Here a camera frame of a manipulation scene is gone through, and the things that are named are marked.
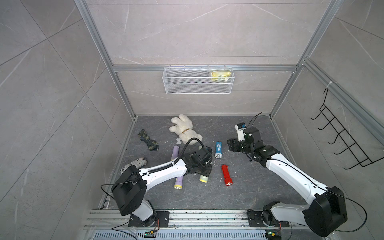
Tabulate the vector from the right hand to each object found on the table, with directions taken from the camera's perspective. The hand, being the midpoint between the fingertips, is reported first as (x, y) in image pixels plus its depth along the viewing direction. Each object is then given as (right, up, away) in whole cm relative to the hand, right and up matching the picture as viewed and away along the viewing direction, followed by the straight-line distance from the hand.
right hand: (233, 140), depth 83 cm
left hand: (-13, -16, -1) cm, 20 cm away
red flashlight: (-2, -24, +3) cm, 24 cm away
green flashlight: (-17, -20, -5) cm, 27 cm away
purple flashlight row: (-35, -10, +15) cm, 39 cm away
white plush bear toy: (-30, +6, +18) cm, 35 cm away
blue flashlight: (-6, -7, +13) cm, 16 cm away
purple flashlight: (-31, -25, -1) cm, 40 cm away
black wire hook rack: (+46, -5, -24) cm, 52 cm away
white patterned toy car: (-57, -15, +7) cm, 59 cm away
